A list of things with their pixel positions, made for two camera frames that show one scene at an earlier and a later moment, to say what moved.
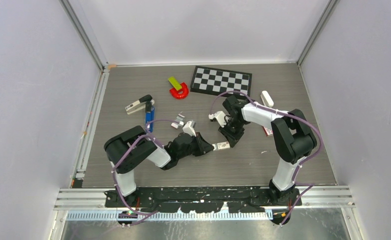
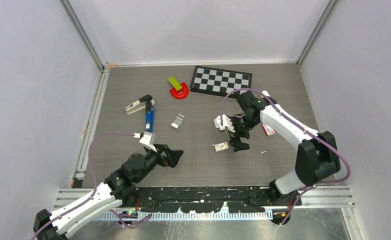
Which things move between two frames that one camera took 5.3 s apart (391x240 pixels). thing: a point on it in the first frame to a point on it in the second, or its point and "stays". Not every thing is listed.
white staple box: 221,145 stays
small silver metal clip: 180,118 stays
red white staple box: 269,132 stays
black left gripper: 203,147 to 172,156
